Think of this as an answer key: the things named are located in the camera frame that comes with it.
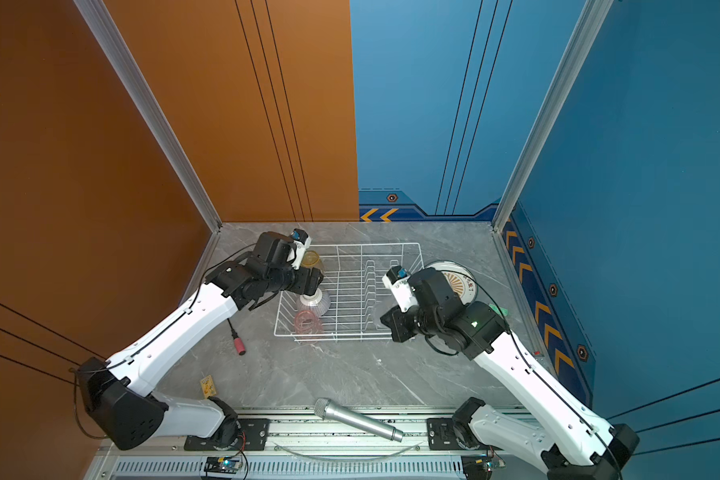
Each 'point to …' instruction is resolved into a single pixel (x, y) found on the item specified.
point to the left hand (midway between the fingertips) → (311, 270)
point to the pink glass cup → (307, 322)
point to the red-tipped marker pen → (239, 343)
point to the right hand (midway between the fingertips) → (382, 318)
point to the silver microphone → (329, 409)
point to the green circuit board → (222, 465)
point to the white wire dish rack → (353, 276)
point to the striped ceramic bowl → (317, 302)
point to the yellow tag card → (208, 387)
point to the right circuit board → (477, 467)
